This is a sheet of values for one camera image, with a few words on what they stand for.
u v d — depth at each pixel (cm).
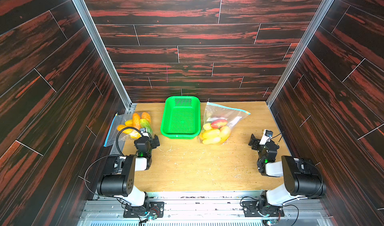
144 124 96
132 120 101
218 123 91
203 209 75
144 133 81
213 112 81
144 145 71
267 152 69
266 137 78
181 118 111
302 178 45
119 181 45
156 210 73
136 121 99
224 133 93
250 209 73
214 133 91
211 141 91
